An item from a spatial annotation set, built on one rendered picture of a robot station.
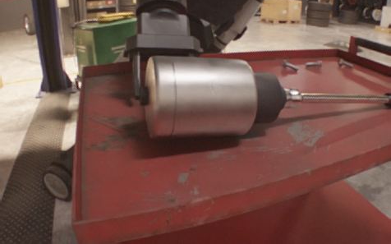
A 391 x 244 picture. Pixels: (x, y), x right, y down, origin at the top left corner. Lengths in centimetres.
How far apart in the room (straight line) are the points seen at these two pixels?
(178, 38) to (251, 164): 24
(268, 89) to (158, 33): 20
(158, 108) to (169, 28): 21
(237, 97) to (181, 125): 7
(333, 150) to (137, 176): 23
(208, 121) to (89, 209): 15
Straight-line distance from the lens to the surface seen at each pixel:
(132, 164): 31
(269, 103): 34
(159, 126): 29
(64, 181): 153
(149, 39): 44
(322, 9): 978
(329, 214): 82
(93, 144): 36
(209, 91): 29
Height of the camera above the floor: 103
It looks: 25 degrees down
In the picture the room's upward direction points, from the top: straight up
